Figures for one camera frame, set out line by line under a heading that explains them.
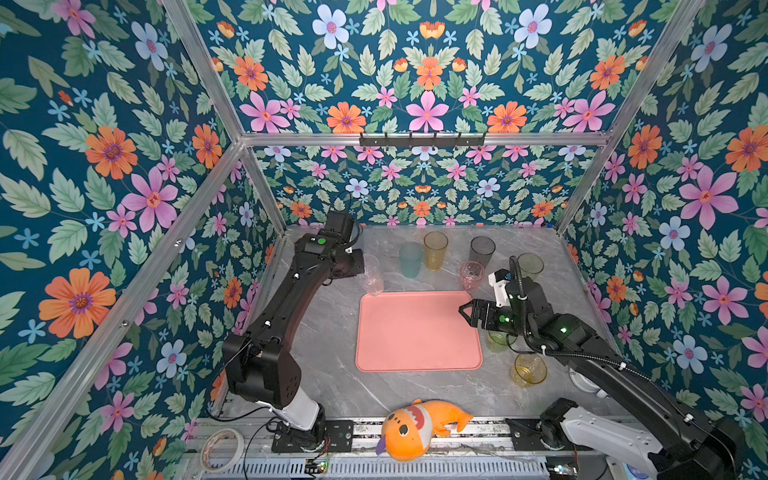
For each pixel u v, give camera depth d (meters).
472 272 1.02
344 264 0.70
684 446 0.39
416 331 0.89
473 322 0.67
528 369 0.83
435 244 0.99
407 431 0.66
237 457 0.70
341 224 0.63
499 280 0.68
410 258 1.00
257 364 0.45
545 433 0.66
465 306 0.72
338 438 0.73
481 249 0.99
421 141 0.93
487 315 0.65
